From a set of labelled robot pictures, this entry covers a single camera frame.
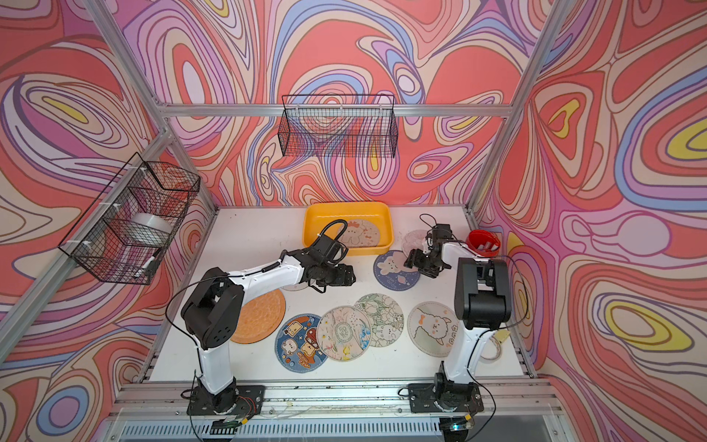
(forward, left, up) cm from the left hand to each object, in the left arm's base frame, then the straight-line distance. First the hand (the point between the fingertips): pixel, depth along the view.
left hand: (352, 281), depth 91 cm
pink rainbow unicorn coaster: (+22, -24, -4) cm, 33 cm away
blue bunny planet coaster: (+6, -14, -6) cm, 17 cm away
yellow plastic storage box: (+34, -12, -2) cm, 36 cm away
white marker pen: (-4, +54, +19) cm, 58 cm away
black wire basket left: (-1, +58, +27) cm, 64 cm away
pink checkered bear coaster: (+25, -3, -5) cm, 26 cm away
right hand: (+6, -22, -5) cm, 24 cm away
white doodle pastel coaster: (-15, +3, -6) cm, 17 cm away
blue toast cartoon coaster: (-18, +17, -6) cm, 26 cm away
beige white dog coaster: (-14, -26, -6) cm, 30 cm away
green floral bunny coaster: (-10, -11, -6) cm, 16 cm away
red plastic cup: (+12, -46, +5) cm, 48 cm away
